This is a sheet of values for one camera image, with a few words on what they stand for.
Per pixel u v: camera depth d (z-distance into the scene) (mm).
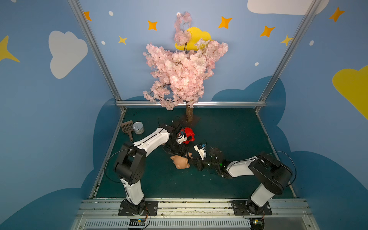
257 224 733
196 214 736
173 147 756
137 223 731
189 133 950
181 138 801
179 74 615
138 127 1019
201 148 799
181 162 820
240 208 738
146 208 733
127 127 1081
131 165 472
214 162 719
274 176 473
